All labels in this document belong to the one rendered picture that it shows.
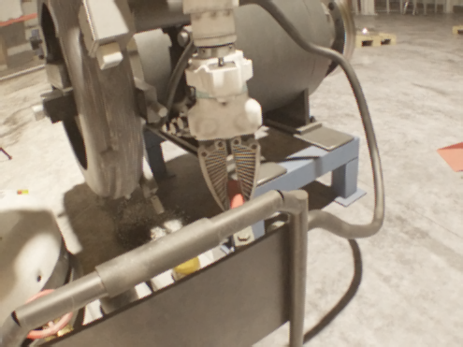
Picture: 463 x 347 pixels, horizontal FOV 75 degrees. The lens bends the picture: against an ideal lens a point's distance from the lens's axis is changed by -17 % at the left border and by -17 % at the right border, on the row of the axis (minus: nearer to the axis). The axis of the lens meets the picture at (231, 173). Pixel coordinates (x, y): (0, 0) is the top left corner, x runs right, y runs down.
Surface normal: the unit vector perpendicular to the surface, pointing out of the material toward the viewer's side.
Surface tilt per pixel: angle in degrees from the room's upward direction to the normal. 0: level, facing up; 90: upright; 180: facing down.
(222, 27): 91
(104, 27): 68
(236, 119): 92
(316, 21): 76
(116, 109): 94
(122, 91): 89
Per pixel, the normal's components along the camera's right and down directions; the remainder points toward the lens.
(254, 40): 0.55, 0.20
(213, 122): 0.10, 0.49
